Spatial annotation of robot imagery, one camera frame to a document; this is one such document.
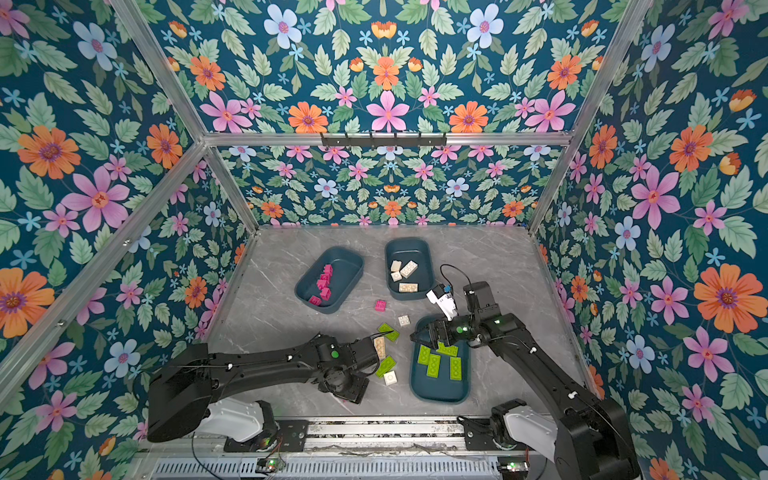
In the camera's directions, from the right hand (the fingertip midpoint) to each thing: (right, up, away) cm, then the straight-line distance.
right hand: (422, 331), depth 77 cm
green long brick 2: (+1, -9, +10) cm, 14 cm away
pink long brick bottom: (-31, +7, +21) cm, 39 cm away
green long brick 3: (+10, -13, +8) cm, 18 cm away
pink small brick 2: (-33, +12, +26) cm, 43 cm away
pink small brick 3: (-34, +5, +20) cm, 40 cm away
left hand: (-17, -16, 0) cm, 23 cm away
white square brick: (-8, +16, +29) cm, 34 cm away
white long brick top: (-4, +9, +24) cm, 26 cm away
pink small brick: (-32, +15, +28) cm, 45 cm away
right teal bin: (+6, -14, +6) cm, 16 cm away
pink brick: (-13, +3, +20) cm, 24 cm away
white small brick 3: (-9, -15, +6) cm, 18 cm away
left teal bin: (-26, +15, +31) cm, 43 cm away
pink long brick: (-33, +10, +23) cm, 41 cm away
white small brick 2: (-5, -1, +17) cm, 17 cm away
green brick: (+9, -8, +10) cm, 15 cm away
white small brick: (-8, +12, +28) cm, 31 cm away
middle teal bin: (-5, +22, +35) cm, 41 cm away
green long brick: (+4, -12, +8) cm, 15 cm away
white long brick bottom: (-3, +14, +28) cm, 31 cm away
